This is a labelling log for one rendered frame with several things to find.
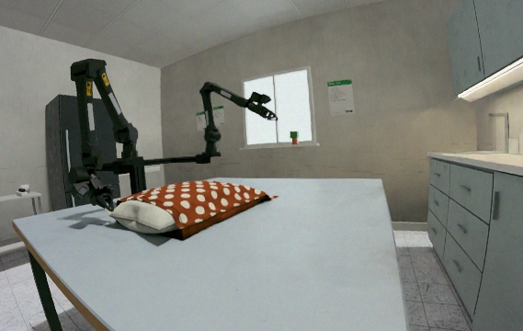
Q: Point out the brown polka-dot pillowcase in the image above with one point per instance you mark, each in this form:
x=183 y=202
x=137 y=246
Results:
x=197 y=205

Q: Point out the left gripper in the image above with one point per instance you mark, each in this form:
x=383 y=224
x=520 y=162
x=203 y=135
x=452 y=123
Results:
x=264 y=111

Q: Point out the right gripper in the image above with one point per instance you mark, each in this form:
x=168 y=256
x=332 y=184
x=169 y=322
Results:
x=105 y=199

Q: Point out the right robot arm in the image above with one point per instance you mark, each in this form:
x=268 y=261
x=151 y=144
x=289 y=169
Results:
x=84 y=73

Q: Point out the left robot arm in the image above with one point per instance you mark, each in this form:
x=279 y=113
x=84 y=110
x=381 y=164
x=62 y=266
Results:
x=212 y=87

